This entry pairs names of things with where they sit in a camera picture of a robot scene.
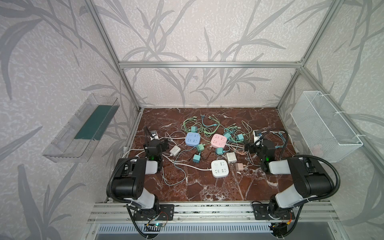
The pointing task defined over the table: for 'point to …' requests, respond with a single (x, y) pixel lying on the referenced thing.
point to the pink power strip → (218, 140)
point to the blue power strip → (192, 139)
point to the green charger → (200, 147)
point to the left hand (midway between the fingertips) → (158, 134)
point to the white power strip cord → (186, 164)
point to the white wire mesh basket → (328, 136)
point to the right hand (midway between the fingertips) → (253, 134)
